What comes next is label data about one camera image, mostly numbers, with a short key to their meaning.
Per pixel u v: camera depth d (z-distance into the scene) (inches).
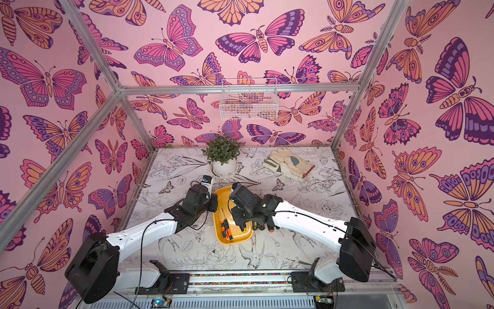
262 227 34.0
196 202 26.0
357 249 15.9
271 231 33.7
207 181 29.9
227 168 41.5
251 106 41.6
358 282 17.3
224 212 34.9
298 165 43.4
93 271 16.2
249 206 22.3
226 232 33.0
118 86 36.1
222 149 36.2
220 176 41.8
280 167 42.9
